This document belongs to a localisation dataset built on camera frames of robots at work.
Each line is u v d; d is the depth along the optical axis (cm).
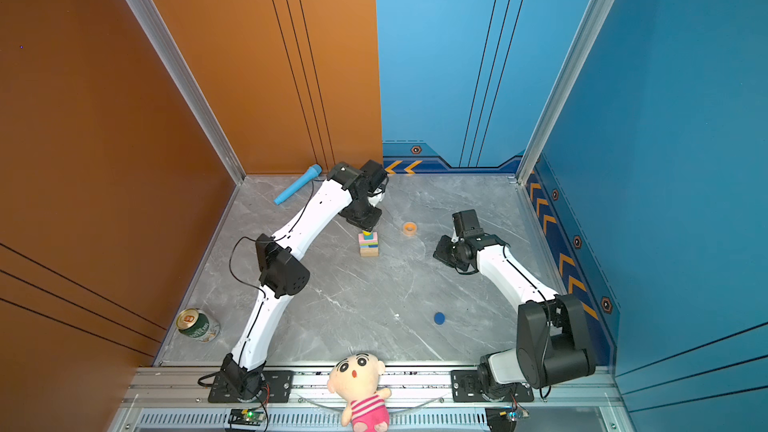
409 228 103
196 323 74
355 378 68
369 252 96
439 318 85
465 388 72
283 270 57
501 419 71
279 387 74
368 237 92
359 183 65
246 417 71
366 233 88
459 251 66
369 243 94
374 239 94
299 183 115
